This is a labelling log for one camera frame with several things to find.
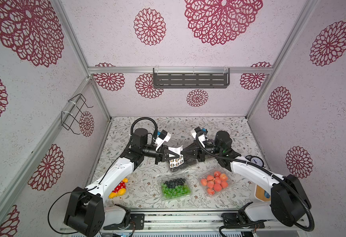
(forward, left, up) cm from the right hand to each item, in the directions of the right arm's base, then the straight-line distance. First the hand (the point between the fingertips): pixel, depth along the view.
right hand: (181, 153), depth 67 cm
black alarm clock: (+12, -48, -27) cm, 56 cm away
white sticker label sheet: (-3, +2, -3) cm, 4 cm away
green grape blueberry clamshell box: (-8, +2, -23) cm, 24 cm away
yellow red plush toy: (-10, +32, -21) cm, 40 cm away
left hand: (-1, +2, -2) cm, 3 cm away
